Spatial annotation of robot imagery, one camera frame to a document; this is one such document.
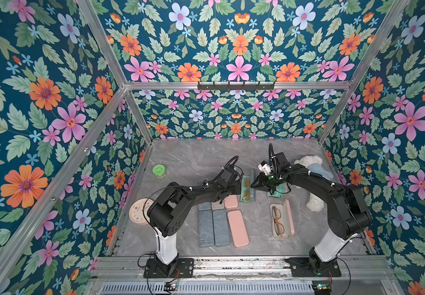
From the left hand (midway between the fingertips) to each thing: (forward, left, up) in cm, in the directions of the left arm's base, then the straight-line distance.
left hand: (242, 185), depth 94 cm
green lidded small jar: (+12, +44, +1) cm, 46 cm away
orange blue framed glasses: (-21, -15, -4) cm, 26 cm away
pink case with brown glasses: (-9, +7, -1) cm, 11 cm away
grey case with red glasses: (-10, +20, -2) cm, 22 cm away
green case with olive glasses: (-4, -2, -4) cm, 5 cm away
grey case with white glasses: (-20, +19, -2) cm, 28 cm away
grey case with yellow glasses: (-20, +12, -2) cm, 24 cm away
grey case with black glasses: (-10, +14, -1) cm, 17 cm away
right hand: (-3, -6, +5) cm, 9 cm away
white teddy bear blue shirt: (+6, -39, +5) cm, 40 cm away
